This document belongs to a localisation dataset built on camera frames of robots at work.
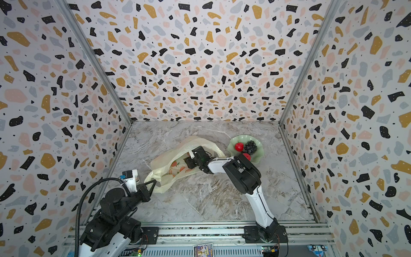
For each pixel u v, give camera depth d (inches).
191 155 35.3
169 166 30.0
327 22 29.5
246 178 22.1
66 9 27.2
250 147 39.3
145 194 24.5
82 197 20.3
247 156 39.4
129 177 24.7
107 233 19.7
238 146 40.5
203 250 27.1
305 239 29.4
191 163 35.8
